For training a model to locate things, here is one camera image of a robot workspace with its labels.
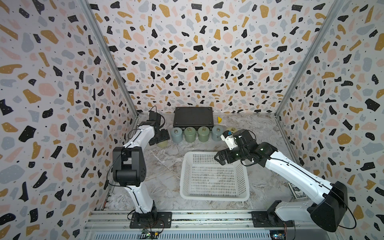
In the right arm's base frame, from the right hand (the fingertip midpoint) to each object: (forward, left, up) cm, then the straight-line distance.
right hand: (220, 155), depth 77 cm
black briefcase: (+45, +15, -17) cm, 50 cm away
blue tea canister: (+21, +27, -11) cm, 36 cm away
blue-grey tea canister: (+24, +1, -10) cm, 26 cm away
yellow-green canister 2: (+26, -10, -10) cm, 29 cm away
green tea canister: (+22, +18, -11) cm, 31 cm away
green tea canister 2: (+24, +9, -12) cm, 28 cm away
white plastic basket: (-4, +9, -18) cm, 21 cm away
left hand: (+17, +35, -8) cm, 39 cm away
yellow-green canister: (+15, +35, -12) cm, 40 cm away
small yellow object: (+42, -3, -18) cm, 45 cm away
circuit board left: (-33, +33, -18) cm, 50 cm away
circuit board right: (-31, -27, -21) cm, 46 cm away
